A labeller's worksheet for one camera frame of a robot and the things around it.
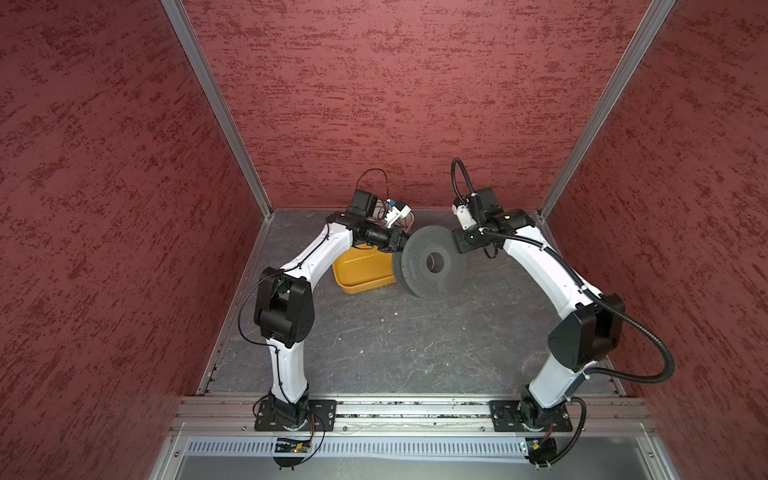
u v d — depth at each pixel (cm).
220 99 88
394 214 79
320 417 74
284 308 51
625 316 42
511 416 74
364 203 72
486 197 64
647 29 73
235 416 76
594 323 45
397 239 75
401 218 79
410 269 72
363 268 104
